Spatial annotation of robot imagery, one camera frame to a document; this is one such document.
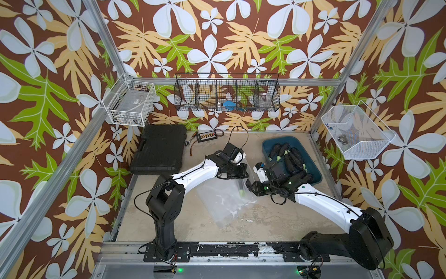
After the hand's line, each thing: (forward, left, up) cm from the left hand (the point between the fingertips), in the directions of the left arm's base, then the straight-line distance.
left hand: (250, 173), depth 84 cm
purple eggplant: (-5, +4, -10) cm, 11 cm away
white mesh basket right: (+13, -52, +15) cm, 55 cm away
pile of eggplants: (+18, -28, -10) cm, 35 cm away
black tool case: (+19, +51, -6) cm, 54 cm away
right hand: (-5, 0, -4) cm, 7 cm away
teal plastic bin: (+12, -38, -11) cm, 41 cm away
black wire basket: (+43, +11, +18) cm, 48 cm away
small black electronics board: (+36, +25, -13) cm, 46 cm away
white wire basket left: (+29, +60, +20) cm, 70 cm away
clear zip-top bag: (-7, +12, -14) cm, 20 cm away
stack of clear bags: (-14, +3, -14) cm, 20 cm away
